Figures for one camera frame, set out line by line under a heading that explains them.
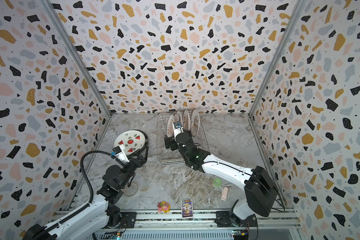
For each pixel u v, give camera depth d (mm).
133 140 1028
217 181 877
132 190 834
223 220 734
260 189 423
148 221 747
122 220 730
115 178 588
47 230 419
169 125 1067
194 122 1067
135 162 682
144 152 716
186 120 1063
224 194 800
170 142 688
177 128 661
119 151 684
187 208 763
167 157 973
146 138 1030
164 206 762
